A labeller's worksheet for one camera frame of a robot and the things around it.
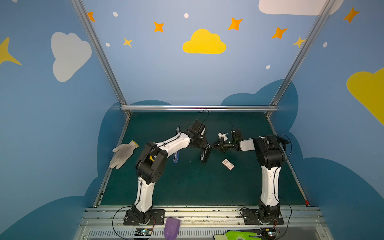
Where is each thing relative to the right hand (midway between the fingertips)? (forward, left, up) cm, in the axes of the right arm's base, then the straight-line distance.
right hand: (212, 145), depth 100 cm
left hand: (-3, +3, +6) cm, 7 cm away
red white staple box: (-13, -10, -2) cm, 17 cm away
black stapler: (-9, +5, +2) cm, 10 cm away
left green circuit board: (-50, +34, -1) cm, 61 cm away
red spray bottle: (-4, -41, +12) cm, 43 cm away
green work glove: (-49, -9, -1) cm, 50 cm away
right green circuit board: (-47, -28, -2) cm, 55 cm away
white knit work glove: (-9, +59, 0) cm, 60 cm away
